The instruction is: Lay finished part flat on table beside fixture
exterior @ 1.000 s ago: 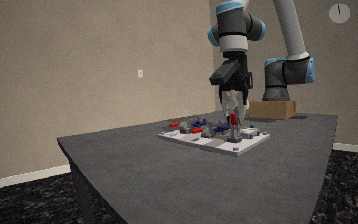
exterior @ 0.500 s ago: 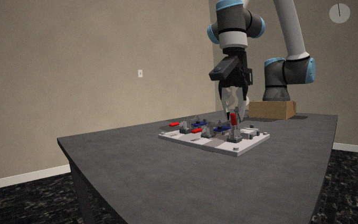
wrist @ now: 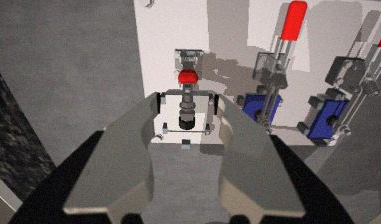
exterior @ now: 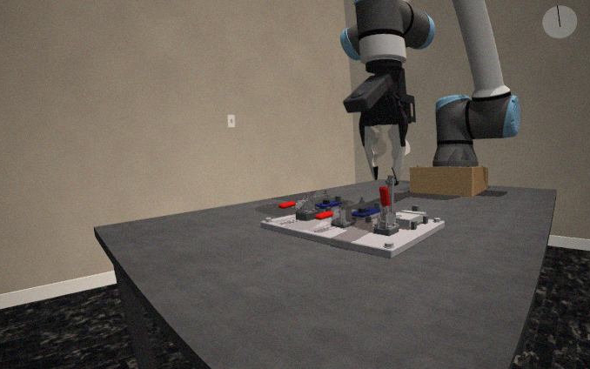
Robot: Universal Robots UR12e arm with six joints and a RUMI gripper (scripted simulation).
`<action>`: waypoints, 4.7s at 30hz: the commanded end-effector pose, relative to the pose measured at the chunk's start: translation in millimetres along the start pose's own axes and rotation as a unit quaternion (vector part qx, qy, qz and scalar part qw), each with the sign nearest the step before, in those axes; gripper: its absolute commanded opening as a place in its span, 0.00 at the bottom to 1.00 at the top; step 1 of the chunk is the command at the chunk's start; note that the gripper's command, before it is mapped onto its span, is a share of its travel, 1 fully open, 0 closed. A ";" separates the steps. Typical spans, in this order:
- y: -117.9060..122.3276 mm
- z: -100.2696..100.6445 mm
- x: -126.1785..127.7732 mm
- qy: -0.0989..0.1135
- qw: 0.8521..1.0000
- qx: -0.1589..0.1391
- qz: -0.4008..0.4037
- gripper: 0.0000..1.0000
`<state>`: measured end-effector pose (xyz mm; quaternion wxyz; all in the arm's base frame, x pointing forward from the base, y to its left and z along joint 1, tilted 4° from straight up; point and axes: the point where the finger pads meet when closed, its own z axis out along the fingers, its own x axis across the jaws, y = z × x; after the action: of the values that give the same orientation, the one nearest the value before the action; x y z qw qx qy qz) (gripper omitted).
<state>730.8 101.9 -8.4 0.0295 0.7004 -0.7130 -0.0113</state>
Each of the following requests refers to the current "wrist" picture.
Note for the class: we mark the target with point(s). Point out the white fixture plate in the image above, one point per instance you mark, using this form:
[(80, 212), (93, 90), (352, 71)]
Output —
[(232, 32)]

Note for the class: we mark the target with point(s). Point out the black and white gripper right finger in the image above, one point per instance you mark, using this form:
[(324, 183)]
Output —
[(262, 178)]

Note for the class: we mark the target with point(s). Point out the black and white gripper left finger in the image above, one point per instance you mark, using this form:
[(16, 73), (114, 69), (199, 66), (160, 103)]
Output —
[(106, 177)]

